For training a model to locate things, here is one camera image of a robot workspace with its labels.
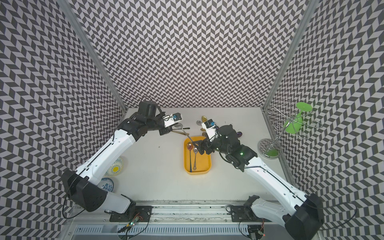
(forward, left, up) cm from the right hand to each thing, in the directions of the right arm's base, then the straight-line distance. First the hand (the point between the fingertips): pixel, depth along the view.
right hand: (200, 141), depth 73 cm
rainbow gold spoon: (+34, -3, -22) cm, 41 cm away
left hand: (+10, +13, +4) cm, 17 cm away
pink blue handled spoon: (+10, +7, -22) cm, 25 cm away
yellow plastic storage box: (0, -2, -24) cm, 24 cm away
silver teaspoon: (+30, +1, -23) cm, 38 cm away
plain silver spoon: (+8, +10, +3) cm, 13 cm away
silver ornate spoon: (+7, +3, -22) cm, 23 cm away
